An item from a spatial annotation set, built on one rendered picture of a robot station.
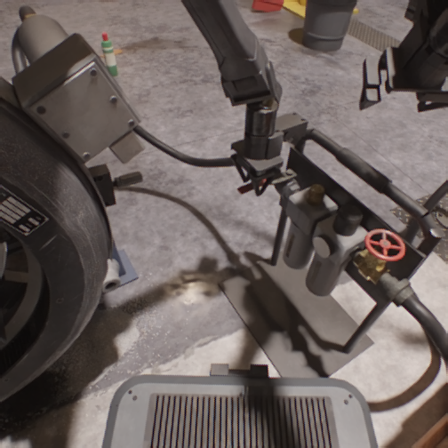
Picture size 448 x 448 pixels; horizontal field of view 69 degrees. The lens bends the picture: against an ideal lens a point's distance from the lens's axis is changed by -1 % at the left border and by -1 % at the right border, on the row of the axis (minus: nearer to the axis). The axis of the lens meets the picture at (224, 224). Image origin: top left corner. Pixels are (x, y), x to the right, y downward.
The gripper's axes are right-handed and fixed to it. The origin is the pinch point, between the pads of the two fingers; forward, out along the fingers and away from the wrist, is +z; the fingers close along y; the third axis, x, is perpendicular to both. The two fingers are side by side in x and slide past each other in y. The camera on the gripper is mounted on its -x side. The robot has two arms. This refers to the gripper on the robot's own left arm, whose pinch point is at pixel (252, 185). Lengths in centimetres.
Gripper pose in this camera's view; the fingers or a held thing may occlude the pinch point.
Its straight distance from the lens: 74.7
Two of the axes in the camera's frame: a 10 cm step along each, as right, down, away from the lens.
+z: -0.2, 6.6, 7.5
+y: -5.2, -6.5, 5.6
